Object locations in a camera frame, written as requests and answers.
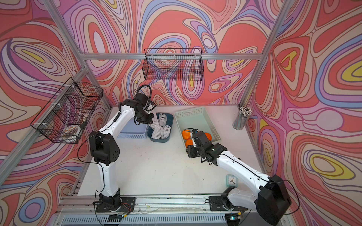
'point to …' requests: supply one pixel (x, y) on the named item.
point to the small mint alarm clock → (231, 181)
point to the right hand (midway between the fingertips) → (191, 153)
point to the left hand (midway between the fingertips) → (153, 122)
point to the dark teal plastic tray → (169, 122)
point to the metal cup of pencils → (243, 113)
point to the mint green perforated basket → (197, 118)
